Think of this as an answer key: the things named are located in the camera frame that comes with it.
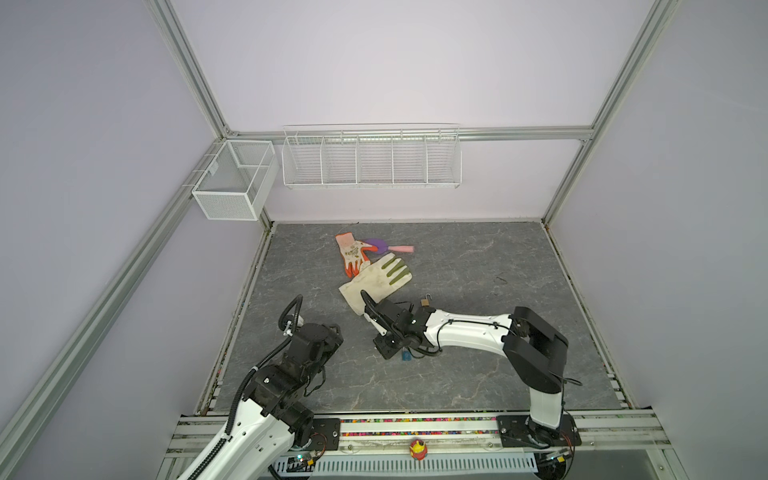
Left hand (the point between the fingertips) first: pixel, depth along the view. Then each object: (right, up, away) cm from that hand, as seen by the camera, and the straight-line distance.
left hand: (338, 335), depth 78 cm
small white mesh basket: (-40, +46, +24) cm, 65 cm away
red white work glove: (0, +22, +31) cm, 38 cm away
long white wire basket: (+24, +56, +27) cm, 66 cm away
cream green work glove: (+9, +13, +25) cm, 30 cm away
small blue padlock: (+18, -9, +9) cm, 22 cm away
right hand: (+11, -5, +8) cm, 15 cm away
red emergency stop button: (+20, -23, -11) cm, 32 cm away
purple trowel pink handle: (+10, +24, +34) cm, 43 cm away
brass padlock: (+25, +5, +19) cm, 32 cm away
